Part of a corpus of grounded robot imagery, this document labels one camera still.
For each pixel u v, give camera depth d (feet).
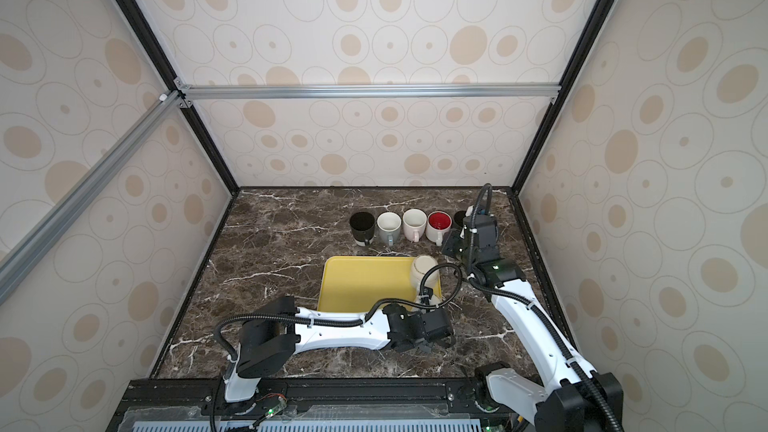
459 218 3.30
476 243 1.90
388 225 3.36
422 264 2.89
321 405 2.40
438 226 3.43
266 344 1.52
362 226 3.25
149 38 2.58
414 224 3.21
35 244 1.75
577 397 1.24
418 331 1.96
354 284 3.04
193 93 2.94
